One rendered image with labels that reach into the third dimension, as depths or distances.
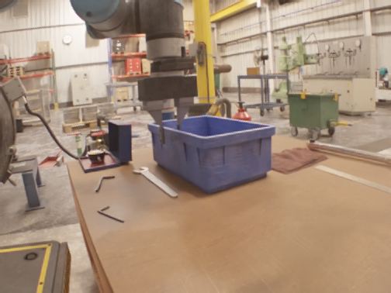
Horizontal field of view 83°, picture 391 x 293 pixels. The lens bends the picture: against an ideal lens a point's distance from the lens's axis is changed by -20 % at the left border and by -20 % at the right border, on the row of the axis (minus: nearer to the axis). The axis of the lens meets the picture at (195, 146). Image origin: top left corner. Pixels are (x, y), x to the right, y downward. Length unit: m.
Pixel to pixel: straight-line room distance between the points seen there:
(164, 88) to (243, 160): 0.23
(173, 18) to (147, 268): 0.49
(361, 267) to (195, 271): 0.21
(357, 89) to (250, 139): 5.43
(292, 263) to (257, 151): 0.31
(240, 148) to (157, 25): 0.32
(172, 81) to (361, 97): 5.61
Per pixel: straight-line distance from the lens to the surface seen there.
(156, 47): 0.59
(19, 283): 0.66
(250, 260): 0.36
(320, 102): 3.23
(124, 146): 0.80
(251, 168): 0.60
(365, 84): 6.16
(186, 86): 0.62
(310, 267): 0.36
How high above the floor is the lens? 0.69
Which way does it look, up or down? 13 degrees down
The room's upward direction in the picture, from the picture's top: 3 degrees counter-clockwise
